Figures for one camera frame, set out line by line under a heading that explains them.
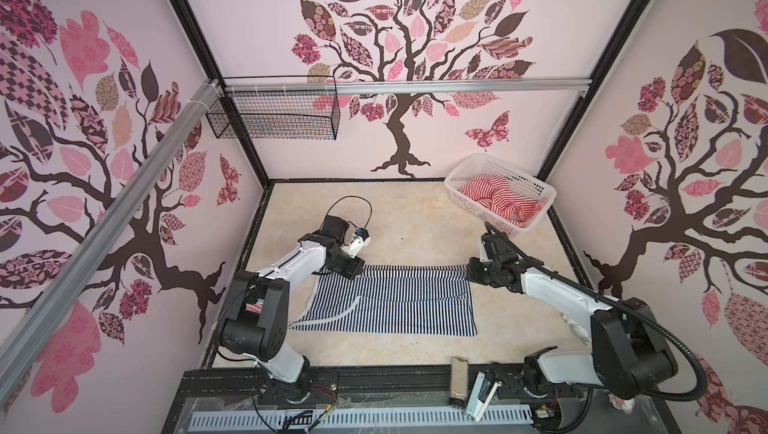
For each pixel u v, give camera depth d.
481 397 0.70
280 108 0.95
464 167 1.14
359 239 0.83
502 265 0.68
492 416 0.70
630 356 0.42
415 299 0.88
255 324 0.45
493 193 1.13
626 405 0.67
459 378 0.72
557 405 0.71
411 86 0.93
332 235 0.73
